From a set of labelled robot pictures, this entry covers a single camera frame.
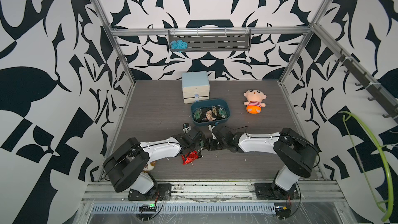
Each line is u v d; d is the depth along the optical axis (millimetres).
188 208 649
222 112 998
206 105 1016
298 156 457
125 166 434
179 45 913
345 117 708
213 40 939
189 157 816
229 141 685
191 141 685
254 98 1023
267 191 741
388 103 533
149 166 793
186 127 812
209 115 963
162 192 746
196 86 986
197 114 979
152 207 729
